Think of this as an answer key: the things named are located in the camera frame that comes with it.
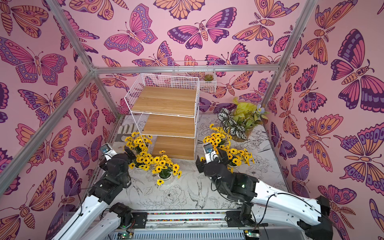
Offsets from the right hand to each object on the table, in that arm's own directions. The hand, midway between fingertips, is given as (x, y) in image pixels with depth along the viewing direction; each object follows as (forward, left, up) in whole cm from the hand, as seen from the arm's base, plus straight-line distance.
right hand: (209, 152), depth 69 cm
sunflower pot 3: (-3, +22, -14) cm, 26 cm away
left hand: (+3, +44, -4) cm, 44 cm away
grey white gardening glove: (+26, +59, -25) cm, 69 cm away
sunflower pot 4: (+16, -6, -11) cm, 20 cm away
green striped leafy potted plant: (+22, -19, -3) cm, 29 cm away
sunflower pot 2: (+1, +34, -12) cm, 36 cm away
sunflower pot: (+12, +39, -10) cm, 42 cm away
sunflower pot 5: (+5, -16, -13) cm, 21 cm away
